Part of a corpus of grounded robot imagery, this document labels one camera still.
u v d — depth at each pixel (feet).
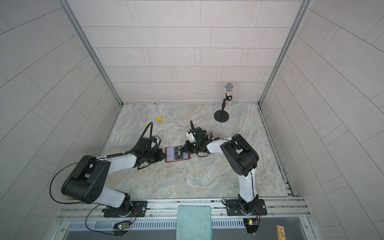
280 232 2.11
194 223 2.19
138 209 2.33
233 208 2.33
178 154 2.91
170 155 2.92
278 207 2.38
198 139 2.47
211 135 3.06
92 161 1.58
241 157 1.65
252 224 2.23
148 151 2.51
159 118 3.52
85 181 1.40
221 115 3.55
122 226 2.10
